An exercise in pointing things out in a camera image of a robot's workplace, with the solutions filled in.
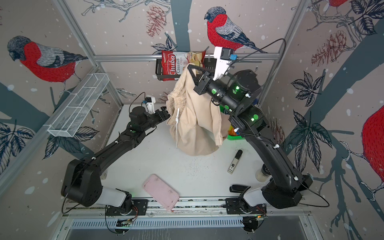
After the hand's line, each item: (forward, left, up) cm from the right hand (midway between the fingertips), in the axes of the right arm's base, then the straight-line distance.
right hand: (179, 72), depth 46 cm
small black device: (-17, -27, -61) cm, 69 cm away
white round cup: (-12, -39, -54) cm, 67 cm away
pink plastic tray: (-23, +11, -59) cm, 65 cm away
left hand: (+12, +10, -30) cm, 34 cm away
